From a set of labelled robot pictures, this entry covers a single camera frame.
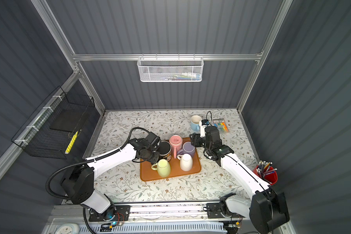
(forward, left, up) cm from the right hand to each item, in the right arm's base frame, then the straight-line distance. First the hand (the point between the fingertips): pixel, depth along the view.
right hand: (195, 136), depth 83 cm
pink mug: (0, +12, -7) cm, 14 cm away
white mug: (-12, +6, -9) cm, 16 cm away
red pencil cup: (-19, -36, -6) cm, 41 cm away
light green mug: (-15, +19, -7) cm, 25 cm away
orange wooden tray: (-15, +29, -18) cm, 37 cm away
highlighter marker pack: (+23, -22, -18) cm, 37 cm away
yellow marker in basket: (-11, +61, +11) cm, 63 cm away
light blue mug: (+23, -2, -12) cm, 26 cm away
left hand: (-8, +24, -11) cm, 27 cm away
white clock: (-43, +62, -14) cm, 77 cm away
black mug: (-5, +18, -6) cm, 20 cm away
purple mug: (-2, +4, -10) cm, 12 cm away
